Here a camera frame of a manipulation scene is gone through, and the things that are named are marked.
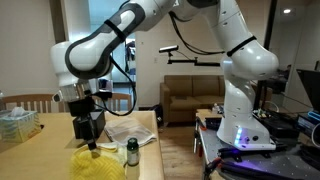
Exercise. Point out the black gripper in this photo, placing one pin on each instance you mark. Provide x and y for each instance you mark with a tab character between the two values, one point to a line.
86	126

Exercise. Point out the yellow knitted towel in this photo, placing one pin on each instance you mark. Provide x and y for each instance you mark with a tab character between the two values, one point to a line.
96	165

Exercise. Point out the black square box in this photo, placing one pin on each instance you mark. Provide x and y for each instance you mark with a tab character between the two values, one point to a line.
100	123

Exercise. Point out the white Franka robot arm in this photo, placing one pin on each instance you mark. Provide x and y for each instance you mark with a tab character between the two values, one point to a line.
246	66

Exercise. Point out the beige folded towel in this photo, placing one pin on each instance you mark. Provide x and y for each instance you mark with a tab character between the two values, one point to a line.
130	131

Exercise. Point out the black electronics box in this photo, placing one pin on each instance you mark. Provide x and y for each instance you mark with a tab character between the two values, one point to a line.
280	126

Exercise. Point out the black controller box blue light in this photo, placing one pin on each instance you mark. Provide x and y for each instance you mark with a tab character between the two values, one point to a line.
308	125

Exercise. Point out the green capped small bottle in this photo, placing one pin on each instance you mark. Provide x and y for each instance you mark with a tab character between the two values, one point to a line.
133	155

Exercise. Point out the wooden slatted chair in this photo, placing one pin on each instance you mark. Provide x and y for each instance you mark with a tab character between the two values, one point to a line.
30	98
121	97

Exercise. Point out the black bag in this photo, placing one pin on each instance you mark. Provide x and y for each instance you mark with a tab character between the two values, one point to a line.
158	116

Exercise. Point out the brown sofa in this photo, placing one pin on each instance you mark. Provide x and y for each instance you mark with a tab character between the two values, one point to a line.
190	96

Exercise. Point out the small clear bottle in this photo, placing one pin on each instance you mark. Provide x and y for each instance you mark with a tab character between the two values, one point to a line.
216	109

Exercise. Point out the black computer monitor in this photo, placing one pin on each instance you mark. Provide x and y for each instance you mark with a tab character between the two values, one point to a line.
311	90

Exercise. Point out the round ceiling light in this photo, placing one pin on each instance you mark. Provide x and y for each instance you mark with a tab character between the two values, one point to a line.
287	11

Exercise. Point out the grey stereo camera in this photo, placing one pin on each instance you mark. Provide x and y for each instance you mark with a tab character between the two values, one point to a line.
168	49

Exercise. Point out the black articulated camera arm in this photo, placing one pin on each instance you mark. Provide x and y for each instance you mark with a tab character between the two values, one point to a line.
196	62

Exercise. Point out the grey perforated base plate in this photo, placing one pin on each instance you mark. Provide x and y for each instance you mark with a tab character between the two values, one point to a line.
283	166

